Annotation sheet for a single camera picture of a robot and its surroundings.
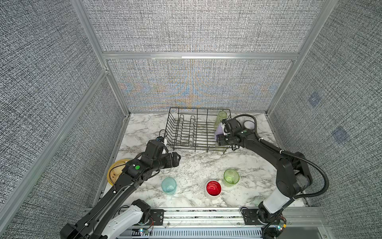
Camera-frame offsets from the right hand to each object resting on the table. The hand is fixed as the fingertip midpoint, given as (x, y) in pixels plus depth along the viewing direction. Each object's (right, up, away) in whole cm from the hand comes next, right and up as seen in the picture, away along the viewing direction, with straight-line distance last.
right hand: (222, 134), depth 90 cm
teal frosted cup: (-32, -28, -7) cm, 43 cm away
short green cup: (+4, -25, -5) cm, 25 cm away
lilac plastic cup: (-1, +2, +3) cm, 4 cm away
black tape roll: (+24, +9, +20) cm, 33 cm away
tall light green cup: (+3, +13, +12) cm, 18 cm away
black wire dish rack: (-18, +3, +12) cm, 22 cm away
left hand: (-26, -10, -16) cm, 33 cm away
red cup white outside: (-7, -29, -9) cm, 31 cm away
